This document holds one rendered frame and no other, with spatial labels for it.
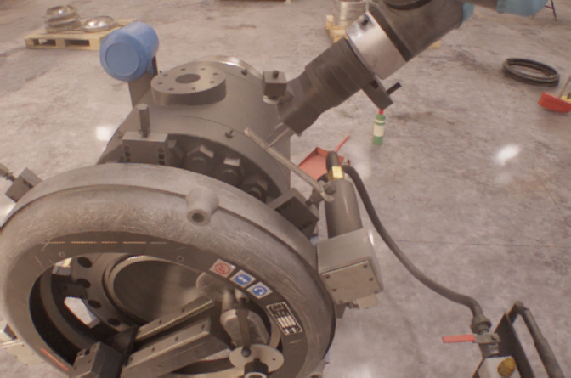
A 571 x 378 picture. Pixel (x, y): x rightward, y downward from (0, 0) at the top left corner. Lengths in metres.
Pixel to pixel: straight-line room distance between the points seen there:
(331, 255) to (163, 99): 0.62
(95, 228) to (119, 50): 0.75
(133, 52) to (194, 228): 0.78
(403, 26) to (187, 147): 0.63
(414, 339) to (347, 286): 0.92
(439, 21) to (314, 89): 0.19
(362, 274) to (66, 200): 0.52
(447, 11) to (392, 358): 1.29
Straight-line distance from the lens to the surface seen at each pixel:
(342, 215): 0.87
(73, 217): 0.72
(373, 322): 1.70
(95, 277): 1.02
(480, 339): 1.16
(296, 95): 0.60
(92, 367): 0.97
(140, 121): 0.72
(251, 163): 1.02
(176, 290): 1.18
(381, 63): 0.57
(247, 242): 0.68
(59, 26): 5.69
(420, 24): 0.56
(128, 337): 1.05
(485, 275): 2.00
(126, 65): 1.36
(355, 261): 0.75
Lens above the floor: 1.36
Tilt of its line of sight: 33 degrees down
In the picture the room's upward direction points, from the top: straight up
